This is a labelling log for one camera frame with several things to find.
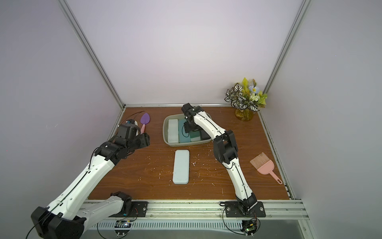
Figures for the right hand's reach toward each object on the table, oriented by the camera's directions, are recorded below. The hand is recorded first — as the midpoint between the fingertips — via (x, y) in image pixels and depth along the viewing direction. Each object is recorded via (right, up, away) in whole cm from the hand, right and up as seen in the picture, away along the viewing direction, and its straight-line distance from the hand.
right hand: (193, 126), depth 98 cm
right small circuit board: (+28, -47, -28) cm, 61 cm away
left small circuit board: (-35, -49, -25) cm, 66 cm away
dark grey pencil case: (+7, -6, 0) cm, 9 cm away
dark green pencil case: (+1, -6, -4) cm, 7 cm away
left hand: (-25, -5, -20) cm, 32 cm away
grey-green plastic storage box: (-19, -4, +2) cm, 20 cm away
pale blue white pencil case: (-7, -24, -12) cm, 28 cm away
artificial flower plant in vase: (+32, +17, -10) cm, 38 cm away
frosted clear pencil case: (-14, -4, +3) cm, 15 cm away
